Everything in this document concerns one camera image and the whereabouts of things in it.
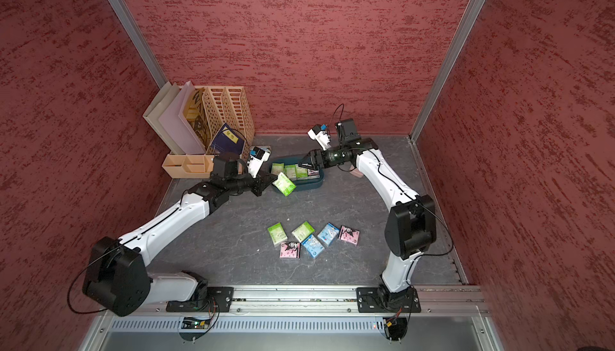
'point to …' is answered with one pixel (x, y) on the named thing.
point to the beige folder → (154, 113)
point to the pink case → (355, 171)
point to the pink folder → (173, 121)
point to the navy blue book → (228, 140)
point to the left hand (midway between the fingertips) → (274, 181)
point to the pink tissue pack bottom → (290, 250)
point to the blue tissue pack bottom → (312, 246)
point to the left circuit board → (191, 323)
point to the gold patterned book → (195, 118)
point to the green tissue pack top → (291, 171)
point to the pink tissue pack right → (349, 235)
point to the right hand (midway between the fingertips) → (304, 167)
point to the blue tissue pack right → (327, 234)
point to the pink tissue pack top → (313, 172)
